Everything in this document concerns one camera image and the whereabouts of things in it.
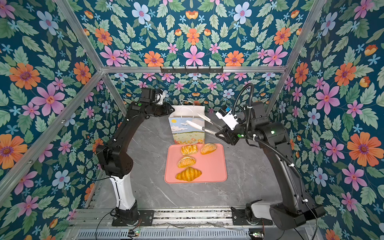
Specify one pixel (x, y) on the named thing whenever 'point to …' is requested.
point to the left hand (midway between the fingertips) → (174, 104)
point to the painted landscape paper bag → (184, 133)
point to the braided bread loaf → (189, 149)
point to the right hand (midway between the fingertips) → (221, 128)
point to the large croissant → (189, 174)
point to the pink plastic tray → (213, 166)
